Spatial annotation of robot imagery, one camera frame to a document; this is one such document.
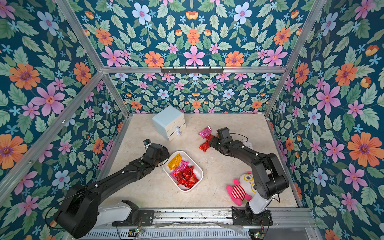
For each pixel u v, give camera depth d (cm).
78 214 41
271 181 46
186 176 84
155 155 70
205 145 97
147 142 78
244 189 77
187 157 90
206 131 104
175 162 88
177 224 72
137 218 72
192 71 94
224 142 72
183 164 88
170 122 95
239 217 73
